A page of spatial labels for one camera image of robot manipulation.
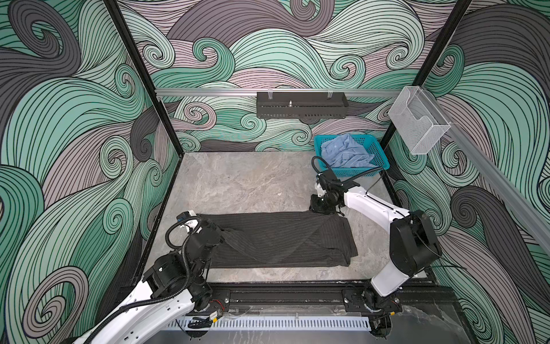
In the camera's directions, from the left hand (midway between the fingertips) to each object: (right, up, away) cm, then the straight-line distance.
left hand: (219, 222), depth 71 cm
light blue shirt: (+57, +28, +42) cm, 76 cm away
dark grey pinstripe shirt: (+23, -11, +15) cm, 29 cm away
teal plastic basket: (+72, +33, +44) cm, 91 cm away
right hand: (+36, +2, +18) cm, 40 cm away
